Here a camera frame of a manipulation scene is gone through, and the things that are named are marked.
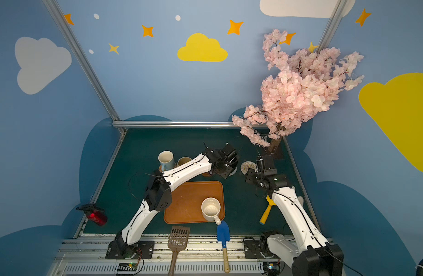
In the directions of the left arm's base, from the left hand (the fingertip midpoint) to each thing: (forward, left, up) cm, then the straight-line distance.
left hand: (225, 168), depth 91 cm
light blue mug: (+4, +33, 0) cm, 33 cm away
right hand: (-6, -13, +6) cm, 15 cm away
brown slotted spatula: (-34, +22, -7) cm, 41 cm away
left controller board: (-43, +43, -13) cm, 62 cm away
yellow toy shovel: (-21, -20, -8) cm, 30 cm away
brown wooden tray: (-15, +20, -8) cm, 26 cm away
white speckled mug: (-19, +7, -9) cm, 22 cm away
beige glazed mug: (+6, +24, -2) cm, 25 cm away
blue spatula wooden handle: (-31, +1, -9) cm, 32 cm away
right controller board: (-42, -20, -12) cm, 49 cm away
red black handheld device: (-25, +59, 0) cm, 64 cm away
